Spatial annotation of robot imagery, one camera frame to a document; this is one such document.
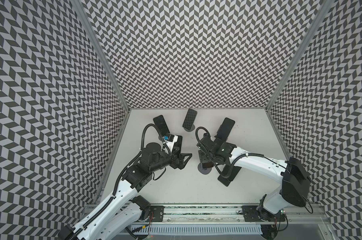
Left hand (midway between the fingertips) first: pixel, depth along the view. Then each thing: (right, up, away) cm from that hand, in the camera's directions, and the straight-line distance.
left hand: (185, 153), depth 70 cm
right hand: (+12, -4, +12) cm, 18 cm away
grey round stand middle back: (+4, +10, +29) cm, 31 cm away
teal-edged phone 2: (-4, +3, +16) cm, 16 cm away
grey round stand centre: (+11, -14, +17) cm, 24 cm away
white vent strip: (+7, -36, -1) cm, 37 cm away
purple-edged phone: (-16, +15, +23) cm, 32 cm away
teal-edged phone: (+2, +17, +32) cm, 37 cm away
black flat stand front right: (+22, -18, +13) cm, 31 cm away
